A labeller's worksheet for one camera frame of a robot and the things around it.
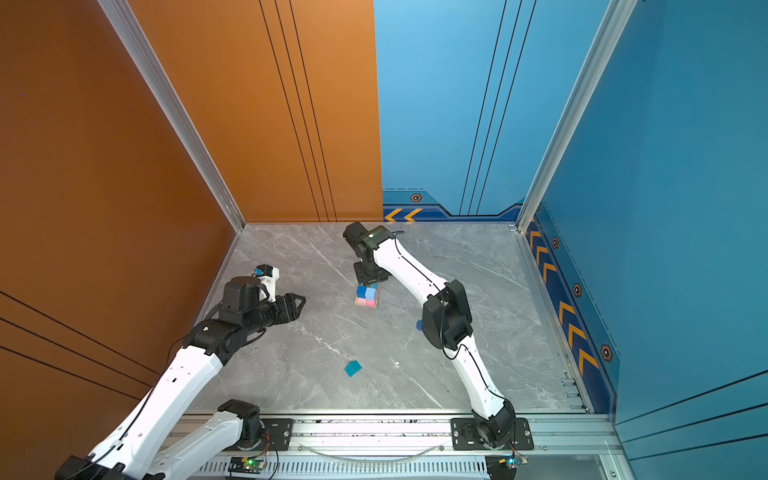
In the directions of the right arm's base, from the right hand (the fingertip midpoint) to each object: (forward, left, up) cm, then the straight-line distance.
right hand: (369, 280), depth 92 cm
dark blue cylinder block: (-11, -15, -9) cm, 21 cm away
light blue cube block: (-3, 0, -4) cm, 5 cm away
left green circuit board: (-46, +27, -11) cm, 54 cm away
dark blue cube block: (-1, +3, -4) cm, 5 cm away
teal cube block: (-24, +4, -9) cm, 26 cm away
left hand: (-11, +18, +8) cm, 23 cm away
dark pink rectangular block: (-3, 0, -8) cm, 9 cm away
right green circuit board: (-46, -34, -11) cm, 58 cm away
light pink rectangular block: (-3, +3, -8) cm, 9 cm away
